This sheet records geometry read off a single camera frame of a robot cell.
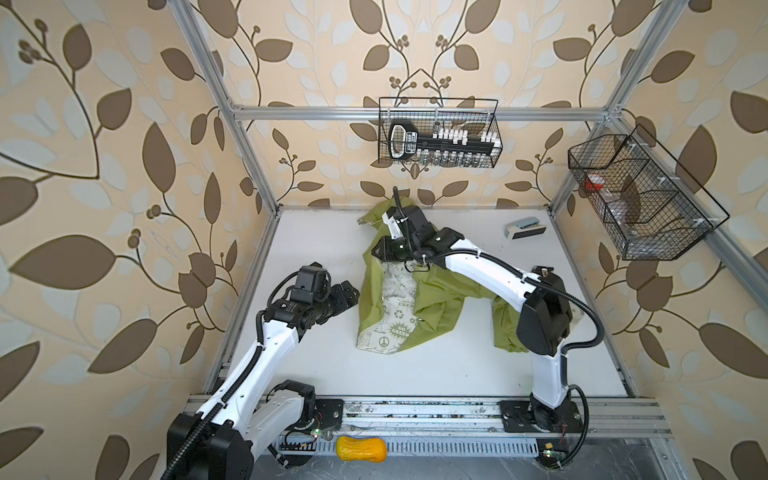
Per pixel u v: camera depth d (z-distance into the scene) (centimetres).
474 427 74
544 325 49
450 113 89
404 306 94
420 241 65
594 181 81
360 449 67
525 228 111
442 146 83
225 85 87
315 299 64
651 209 73
